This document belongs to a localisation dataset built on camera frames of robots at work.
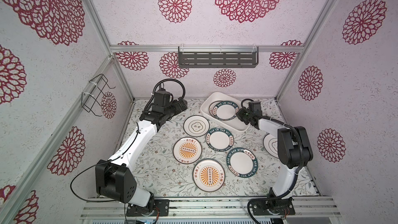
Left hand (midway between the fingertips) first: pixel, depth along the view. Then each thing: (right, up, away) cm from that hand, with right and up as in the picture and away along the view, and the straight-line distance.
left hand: (181, 106), depth 82 cm
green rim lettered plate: (+28, -2, +24) cm, 37 cm away
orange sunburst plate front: (+15, -37, +2) cm, 40 cm away
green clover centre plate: (+8, -13, +22) cm, 26 cm away
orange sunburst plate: (+2, -26, +11) cm, 29 cm away
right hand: (+33, -1, +17) cm, 37 cm away
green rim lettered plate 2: (+22, -21, +15) cm, 34 cm away
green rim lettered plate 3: (+34, -32, +5) cm, 47 cm away
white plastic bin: (+32, -11, +16) cm, 38 cm away
